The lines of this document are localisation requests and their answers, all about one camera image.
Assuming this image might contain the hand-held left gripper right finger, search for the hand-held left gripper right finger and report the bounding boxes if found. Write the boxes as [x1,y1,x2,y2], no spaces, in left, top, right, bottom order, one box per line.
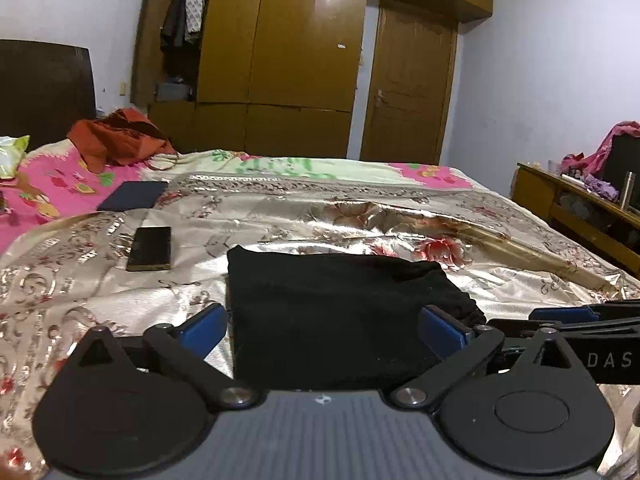
[390,305,576,411]

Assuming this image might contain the wooden desk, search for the wooden desk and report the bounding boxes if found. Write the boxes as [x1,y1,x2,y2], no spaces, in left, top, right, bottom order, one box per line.
[510,161,640,278]

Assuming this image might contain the black smartphone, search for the black smartphone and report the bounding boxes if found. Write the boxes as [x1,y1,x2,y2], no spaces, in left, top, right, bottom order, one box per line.
[126,226,172,272]

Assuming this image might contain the dark blue notebook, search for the dark blue notebook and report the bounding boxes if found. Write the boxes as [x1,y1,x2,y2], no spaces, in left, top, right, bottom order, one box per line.
[96,181,168,212]

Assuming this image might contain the purple cloth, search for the purple cloth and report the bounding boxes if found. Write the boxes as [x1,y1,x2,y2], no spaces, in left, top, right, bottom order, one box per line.
[582,174,621,201]

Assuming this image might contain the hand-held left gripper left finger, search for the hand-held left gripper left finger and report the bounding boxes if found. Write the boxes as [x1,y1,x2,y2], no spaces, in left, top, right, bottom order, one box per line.
[65,302,261,410]

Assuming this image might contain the grey storage box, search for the grey storage box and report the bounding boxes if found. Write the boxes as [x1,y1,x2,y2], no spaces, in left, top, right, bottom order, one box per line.
[156,81,195,103]

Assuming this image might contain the pink cartoon bed sheet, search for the pink cartoon bed sheet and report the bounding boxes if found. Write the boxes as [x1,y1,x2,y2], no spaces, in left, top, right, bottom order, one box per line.
[0,140,493,261]

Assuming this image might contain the wooden door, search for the wooden door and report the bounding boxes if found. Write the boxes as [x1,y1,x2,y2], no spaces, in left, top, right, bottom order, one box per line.
[360,0,458,166]

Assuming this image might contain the wooden wardrobe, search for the wooden wardrobe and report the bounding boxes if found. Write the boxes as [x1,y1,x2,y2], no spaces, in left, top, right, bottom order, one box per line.
[131,0,496,161]

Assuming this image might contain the rust red cloth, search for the rust red cloth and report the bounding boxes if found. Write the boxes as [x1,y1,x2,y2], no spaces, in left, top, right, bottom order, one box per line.
[66,107,178,173]

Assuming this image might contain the pink floral cloth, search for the pink floral cloth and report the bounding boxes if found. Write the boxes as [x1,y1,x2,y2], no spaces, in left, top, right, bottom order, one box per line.
[559,120,640,176]

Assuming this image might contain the floral satin quilt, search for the floral satin quilt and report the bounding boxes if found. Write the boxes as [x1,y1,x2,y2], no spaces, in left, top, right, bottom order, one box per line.
[0,172,640,480]

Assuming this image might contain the hanging dark clothes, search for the hanging dark clothes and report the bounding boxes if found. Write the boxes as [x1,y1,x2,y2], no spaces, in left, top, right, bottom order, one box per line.
[160,0,213,53]

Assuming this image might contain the dark wooden headboard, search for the dark wooden headboard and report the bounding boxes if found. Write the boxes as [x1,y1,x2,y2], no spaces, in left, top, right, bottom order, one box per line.
[0,40,97,153]

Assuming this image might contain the green white pillow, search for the green white pillow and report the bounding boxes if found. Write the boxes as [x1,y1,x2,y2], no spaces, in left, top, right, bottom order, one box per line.
[0,135,32,181]

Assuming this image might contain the black pants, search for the black pants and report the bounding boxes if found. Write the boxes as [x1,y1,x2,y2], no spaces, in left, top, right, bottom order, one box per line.
[225,245,488,392]

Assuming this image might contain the black television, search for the black television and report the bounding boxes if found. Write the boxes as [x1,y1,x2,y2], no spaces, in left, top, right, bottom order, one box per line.
[597,132,640,206]

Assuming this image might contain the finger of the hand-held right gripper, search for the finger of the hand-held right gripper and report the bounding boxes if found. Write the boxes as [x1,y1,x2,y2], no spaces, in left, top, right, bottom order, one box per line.
[487,317,640,349]
[529,301,640,322]

